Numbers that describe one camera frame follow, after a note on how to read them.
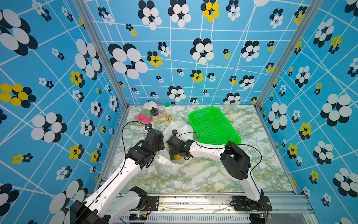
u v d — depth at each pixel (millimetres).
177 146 707
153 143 575
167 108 1089
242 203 724
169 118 1111
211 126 1054
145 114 1054
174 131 825
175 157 858
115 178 449
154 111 1019
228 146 540
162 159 630
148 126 676
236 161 523
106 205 412
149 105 1116
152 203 731
